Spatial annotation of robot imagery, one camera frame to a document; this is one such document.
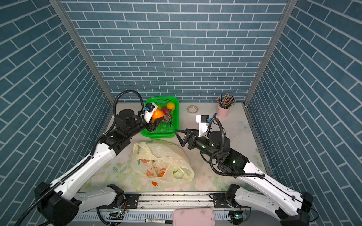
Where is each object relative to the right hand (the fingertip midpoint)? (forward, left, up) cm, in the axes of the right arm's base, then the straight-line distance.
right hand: (178, 129), depth 60 cm
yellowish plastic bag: (-2, +13, -35) cm, 38 cm away
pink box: (-27, -10, -34) cm, 44 cm away
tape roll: (+45, -4, -35) cm, 57 cm away
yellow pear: (+43, +14, -30) cm, 54 cm away
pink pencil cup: (+39, -27, -31) cm, 57 cm away
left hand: (+12, +12, -4) cm, 18 cm away
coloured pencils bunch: (+45, -30, -24) cm, 59 cm away
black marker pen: (-30, +8, -35) cm, 47 cm away
